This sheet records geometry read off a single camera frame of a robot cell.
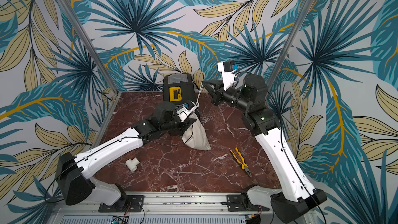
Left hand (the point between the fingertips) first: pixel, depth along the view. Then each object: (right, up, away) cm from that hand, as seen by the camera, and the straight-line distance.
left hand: (192, 118), depth 74 cm
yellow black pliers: (+28, -27, +10) cm, 40 cm away
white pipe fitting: (-32, -25, +9) cm, 42 cm away
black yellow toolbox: (-9, +17, +23) cm, 30 cm away
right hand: (+1, +12, -20) cm, 23 cm away
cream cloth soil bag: (+1, -9, +2) cm, 9 cm away
